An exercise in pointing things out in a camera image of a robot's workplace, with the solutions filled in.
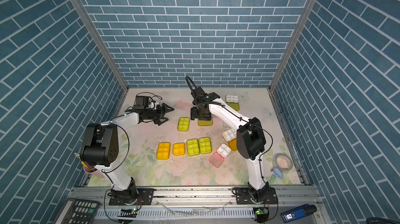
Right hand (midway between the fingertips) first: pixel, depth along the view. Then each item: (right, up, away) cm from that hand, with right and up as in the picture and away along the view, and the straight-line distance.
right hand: (197, 118), depth 89 cm
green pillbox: (+5, -4, +12) cm, 14 cm away
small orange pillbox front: (-11, -18, 0) cm, 21 cm away
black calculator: (-52, -39, -21) cm, 68 cm away
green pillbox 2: (-3, -16, 0) cm, 17 cm away
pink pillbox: (+15, -19, -1) cm, 24 cm away
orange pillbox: (-19, -18, -1) cm, 27 cm away
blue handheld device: (+45, -38, -23) cm, 64 cm away
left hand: (-14, +3, +3) cm, 15 cm away
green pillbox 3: (+4, -16, +2) cm, 17 cm away
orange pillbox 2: (+20, -11, +4) cm, 23 cm away
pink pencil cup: (-46, -23, -18) cm, 55 cm away
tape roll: (+48, -24, -4) cm, 54 cm away
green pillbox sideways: (-9, -5, +9) cm, 14 cm away
